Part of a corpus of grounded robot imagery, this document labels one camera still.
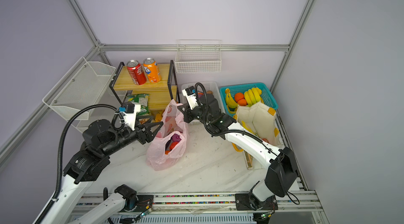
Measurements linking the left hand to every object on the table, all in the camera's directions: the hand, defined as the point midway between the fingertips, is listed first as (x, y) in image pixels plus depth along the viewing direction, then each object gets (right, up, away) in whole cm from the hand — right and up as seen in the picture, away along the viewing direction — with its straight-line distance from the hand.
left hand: (157, 121), depth 60 cm
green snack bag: (-20, +10, +30) cm, 37 cm away
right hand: (+6, +6, +10) cm, 13 cm away
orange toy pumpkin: (+2, -14, +6) cm, 15 cm away
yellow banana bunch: (+52, +13, +46) cm, 71 cm away
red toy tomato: (+5, -11, +5) cm, 13 cm away
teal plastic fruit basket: (+62, +11, +46) cm, 78 cm away
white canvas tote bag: (+52, -3, +32) cm, 61 cm away
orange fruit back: (+43, +13, +51) cm, 68 cm away
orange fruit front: (+45, +9, +47) cm, 65 cm away
